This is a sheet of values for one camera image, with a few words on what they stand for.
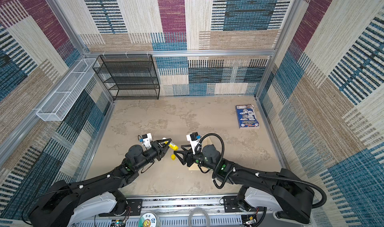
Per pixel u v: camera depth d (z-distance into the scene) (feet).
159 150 2.30
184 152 2.16
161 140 2.48
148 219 2.09
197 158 2.17
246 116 3.45
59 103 2.36
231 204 2.40
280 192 1.39
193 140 2.17
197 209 2.45
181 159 2.25
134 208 2.40
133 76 3.57
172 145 2.47
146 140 2.49
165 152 2.52
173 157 2.89
